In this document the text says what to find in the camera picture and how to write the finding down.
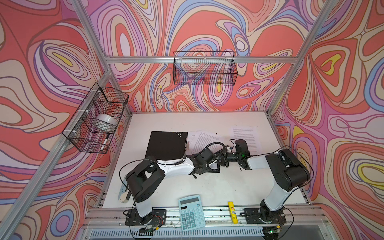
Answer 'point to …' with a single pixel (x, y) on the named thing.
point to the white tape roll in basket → (107, 118)
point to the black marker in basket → (104, 142)
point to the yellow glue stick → (233, 212)
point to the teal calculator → (191, 213)
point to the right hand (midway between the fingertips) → (212, 159)
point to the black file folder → (167, 145)
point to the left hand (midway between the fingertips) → (205, 161)
